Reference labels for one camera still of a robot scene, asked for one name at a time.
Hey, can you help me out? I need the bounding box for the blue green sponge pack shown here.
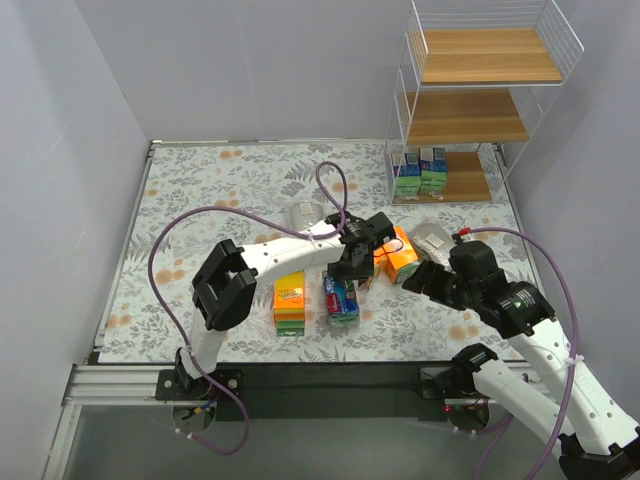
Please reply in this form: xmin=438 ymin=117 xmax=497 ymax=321
xmin=323 ymin=280 xmax=360 ymax=327
xmin=391 ymin=151 xmax=422 ymax=197
xmin=419 ymin=147 xmax=448 ymax=194

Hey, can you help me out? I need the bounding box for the orange Sponge Daddy box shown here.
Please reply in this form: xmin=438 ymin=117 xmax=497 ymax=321
xmin=273 ymin=271 xmax=306 ymax=337

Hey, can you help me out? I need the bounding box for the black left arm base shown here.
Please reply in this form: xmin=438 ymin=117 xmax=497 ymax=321
xmin=154 ymin=369 xmax=244 ymax=401

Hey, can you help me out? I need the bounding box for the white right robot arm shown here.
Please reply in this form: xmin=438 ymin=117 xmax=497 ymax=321
xmin=403 ymin=240 xmax=639 ymax=479

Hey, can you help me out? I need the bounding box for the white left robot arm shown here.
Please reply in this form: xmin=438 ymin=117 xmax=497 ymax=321
xmin=176 ymin=212 xmax=395 ymax=391

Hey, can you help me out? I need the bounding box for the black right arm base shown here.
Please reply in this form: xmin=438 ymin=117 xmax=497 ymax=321
xmin=411 ymin=367 xmax=478 ymax=400

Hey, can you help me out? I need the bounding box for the floral patterned table mat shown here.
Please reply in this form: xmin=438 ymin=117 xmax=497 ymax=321
xmin=96 ymin=142 xmax=535 ymax=364

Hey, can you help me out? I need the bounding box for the silver steel wool pack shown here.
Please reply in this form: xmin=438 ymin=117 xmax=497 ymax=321
xmin=408 ymin=221 xmax=456 ymax=265
xmin=287 ymin=201 xmax=326 ymax=231

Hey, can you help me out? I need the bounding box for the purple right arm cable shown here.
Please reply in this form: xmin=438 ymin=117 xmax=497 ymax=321
xmin=464 ymin=227 xmax=582 ymax=480

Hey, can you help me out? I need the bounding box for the white wire wooden shelf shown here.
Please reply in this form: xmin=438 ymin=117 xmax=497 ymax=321
xmin=384 ymin=1 xmax=584 ymax=204

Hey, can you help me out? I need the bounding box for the aluminium frame rail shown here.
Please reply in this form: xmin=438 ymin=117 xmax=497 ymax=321
xmin=42 ymin=363 xmax=176 ymax=480

